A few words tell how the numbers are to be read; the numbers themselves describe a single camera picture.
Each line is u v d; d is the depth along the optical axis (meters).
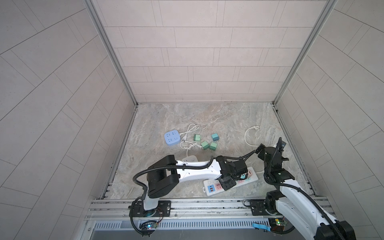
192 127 0.99
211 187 0.76
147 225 0.65
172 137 0.94
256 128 1.01
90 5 0.70
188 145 0.92
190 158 0.85
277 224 0.68
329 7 0.71
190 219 0.69
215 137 0.96
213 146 0.91
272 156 0.60
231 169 0.59
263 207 0.71
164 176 0.46
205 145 0.91
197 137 0.95
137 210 0.70
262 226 0.65
